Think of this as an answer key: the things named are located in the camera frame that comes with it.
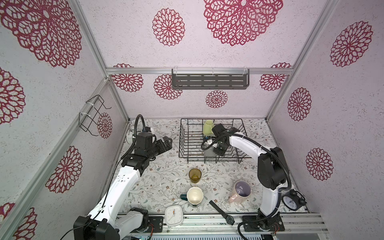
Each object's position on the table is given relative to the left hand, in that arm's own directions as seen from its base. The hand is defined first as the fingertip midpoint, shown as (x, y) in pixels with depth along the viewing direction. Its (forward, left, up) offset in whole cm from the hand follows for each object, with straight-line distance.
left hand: (166, 143), depth 79 cm
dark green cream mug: (-21, -15, -20) cm, 33 cm away
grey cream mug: (+1, -24, -11) cm, 26 cm away
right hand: (+6, -31, -14) cm, 34 cm away
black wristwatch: (-32, -33, -21) cm, 51 cm away
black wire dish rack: (+5, -24, -2) cm, 24 cm away
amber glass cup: (-9, -16, -21) cm, 27 cm away
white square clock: (-31, -5, -18) cm, 36 cm away
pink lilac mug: (-19, -41, -18) cm, 49 cm away
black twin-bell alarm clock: (-25, -65, -14) cm, 71 cm away
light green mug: (+22, -24, -12) cm, 35 cm away
